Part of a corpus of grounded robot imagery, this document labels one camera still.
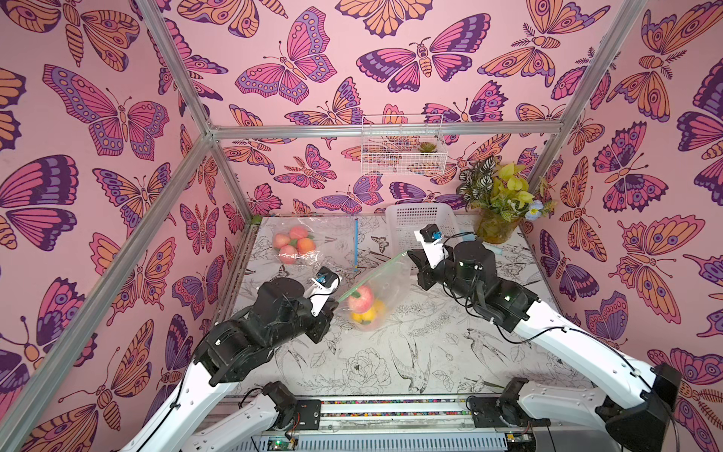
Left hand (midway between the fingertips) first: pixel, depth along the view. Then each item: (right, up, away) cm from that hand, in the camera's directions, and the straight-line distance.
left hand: (336, 300), depth 64 cm
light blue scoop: (+49, +15, +48) cm, 70 cm away
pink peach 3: (-20, +17, +43) cm, 50 cm away
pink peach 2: (-21, +9, +36) cm, 43 cm away
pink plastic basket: (+22, +22, +49) cm, 58 cm away
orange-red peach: (-16, +12, +40) cm, 45 cm away
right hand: (+19, +12, +5) cm, 23 cm away
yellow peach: (+8, -6, +8) cm, 13 cm away
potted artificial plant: (+52, +28, +30) cm, 67 cm away
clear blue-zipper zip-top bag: (-13, +13, +49) cm, 52 cm away
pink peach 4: (-26, +14, +42) cm, 51 cm away
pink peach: (+6, -1, +4) cm, 8 cm away
